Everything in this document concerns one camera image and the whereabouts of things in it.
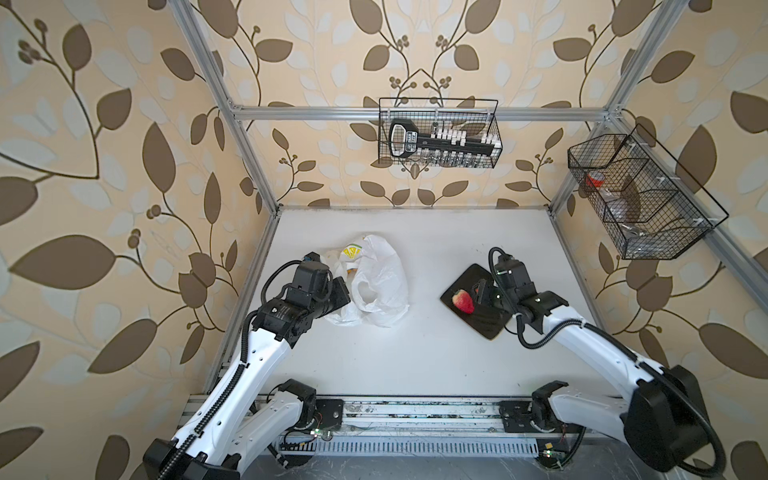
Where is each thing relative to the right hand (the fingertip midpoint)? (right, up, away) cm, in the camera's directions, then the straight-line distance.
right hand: (481, 293), depth 85 cm
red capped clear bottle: (+35, +33, +3) cm, 49 cm away
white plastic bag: (-31, +4, +4) cm, 31 cm away
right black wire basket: (+39, +24, -12) cm, 47 cm away
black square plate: (0, +3, +11) cm, 12 cm away
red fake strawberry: (-4, -4, +6) cm, 8 cm away
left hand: (-36, +3, -10) cm, 37 cm away
